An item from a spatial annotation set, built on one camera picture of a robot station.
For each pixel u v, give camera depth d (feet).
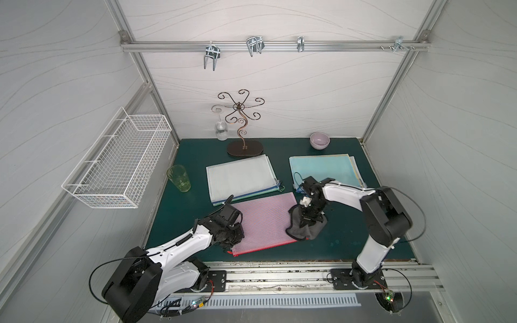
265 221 3.06
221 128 3.15
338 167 3.53
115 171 2.25
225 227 2.17
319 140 3.87
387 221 1.58
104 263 1.33
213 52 2.57
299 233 2.70
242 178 3.54
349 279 2.38
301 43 2.36
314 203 2.56
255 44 2.51
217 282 2.40
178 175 3.06
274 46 2.57
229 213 2.22
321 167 3.62
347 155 3.75
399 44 2.51
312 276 2.46
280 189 3.25
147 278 1.32
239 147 3.76
